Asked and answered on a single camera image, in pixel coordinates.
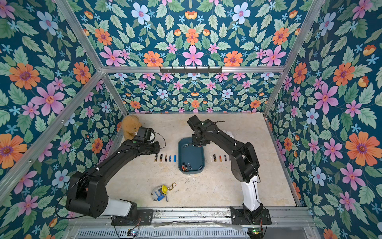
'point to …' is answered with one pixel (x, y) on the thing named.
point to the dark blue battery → (225, 158)
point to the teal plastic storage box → (191, 159)
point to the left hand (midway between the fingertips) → (160, 146)
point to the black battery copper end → (161, 158)
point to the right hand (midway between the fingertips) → (198, 142)
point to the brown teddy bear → (130, 125)
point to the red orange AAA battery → (221, 160)
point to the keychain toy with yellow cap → (159, 192)
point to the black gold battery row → (165, 159)
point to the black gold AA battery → (214, 157)
